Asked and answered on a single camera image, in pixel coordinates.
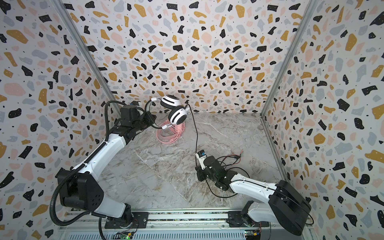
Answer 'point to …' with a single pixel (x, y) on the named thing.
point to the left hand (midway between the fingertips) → (156, 112)
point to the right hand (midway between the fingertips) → (193, 166)
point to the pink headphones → (168, 133)
